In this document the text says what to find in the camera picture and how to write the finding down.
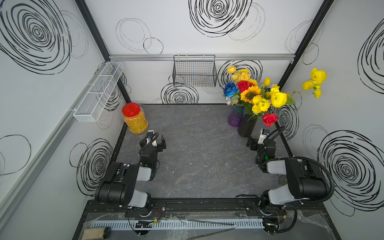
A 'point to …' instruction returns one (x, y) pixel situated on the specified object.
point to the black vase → (246, 127)
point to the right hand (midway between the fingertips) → (258, 137)
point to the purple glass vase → (236, 116)
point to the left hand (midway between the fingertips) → (153, 136)
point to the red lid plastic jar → (134, 115)
